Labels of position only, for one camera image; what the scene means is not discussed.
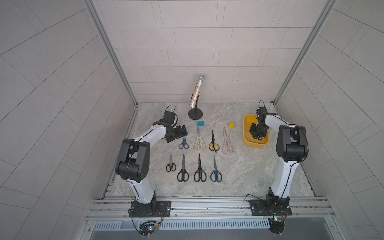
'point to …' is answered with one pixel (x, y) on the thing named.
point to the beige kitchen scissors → (199, 143)
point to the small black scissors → (171, 166)
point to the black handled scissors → (259, 138)
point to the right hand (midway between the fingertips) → (252, 132)
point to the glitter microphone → (196, 90)
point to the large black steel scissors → (183, 175)
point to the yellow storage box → (248, 140)
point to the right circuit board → (277, 225)
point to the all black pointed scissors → (200, 175)
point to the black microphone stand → (195, 113)
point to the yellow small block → (231, 125)
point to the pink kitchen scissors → (227, 146)
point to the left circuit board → (148, 227)
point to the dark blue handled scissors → (216, 175)
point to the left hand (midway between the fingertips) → (184, 133)
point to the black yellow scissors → (213, 146)
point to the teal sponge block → (200, 123)
